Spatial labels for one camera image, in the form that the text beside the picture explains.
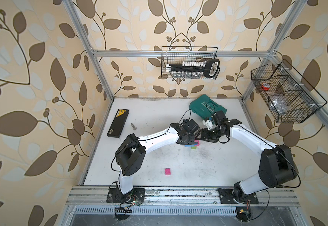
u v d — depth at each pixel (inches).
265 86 31.7
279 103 28.4
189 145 30.8
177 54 35.9
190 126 26.2
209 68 32.8
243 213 28.4
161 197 29.8
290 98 28.6
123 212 28.6
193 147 36.6
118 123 41.3
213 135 29.2
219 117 27.8
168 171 32.3
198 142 35.0
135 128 40.1
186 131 25.1
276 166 17.1
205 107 42.5
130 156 18.4
